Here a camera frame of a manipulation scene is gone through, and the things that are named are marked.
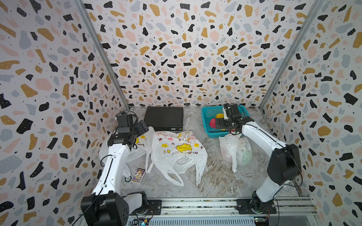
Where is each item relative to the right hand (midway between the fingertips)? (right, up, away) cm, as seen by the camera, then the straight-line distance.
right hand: (223, 122), depth 91 cm
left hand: (-50, -2, -11) cm, 51 cm away
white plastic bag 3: (+6, -16, -6) cm, 19 cm away
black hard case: (-41, +2, +16) cm, 44 cm away
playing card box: (-52, -31, -7) cm, 61 cm away
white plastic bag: (-55, -22, 0) cm, 60 cm away
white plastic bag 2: (-31, -19, -5) cm, 36 cm away
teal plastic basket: (-6, +7, +22) cm, 24 cm away
